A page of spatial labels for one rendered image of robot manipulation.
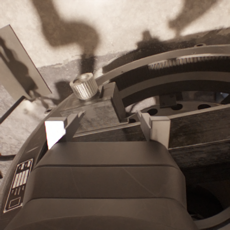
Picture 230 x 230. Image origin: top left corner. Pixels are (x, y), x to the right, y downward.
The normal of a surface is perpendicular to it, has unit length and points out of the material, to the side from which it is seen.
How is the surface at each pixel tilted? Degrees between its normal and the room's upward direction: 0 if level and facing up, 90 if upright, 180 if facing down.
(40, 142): 90
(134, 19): 0
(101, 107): 2
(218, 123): 90
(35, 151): 90
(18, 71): 0
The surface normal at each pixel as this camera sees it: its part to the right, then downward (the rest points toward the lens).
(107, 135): -0.32, -0.75
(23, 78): -0.11, 0.63
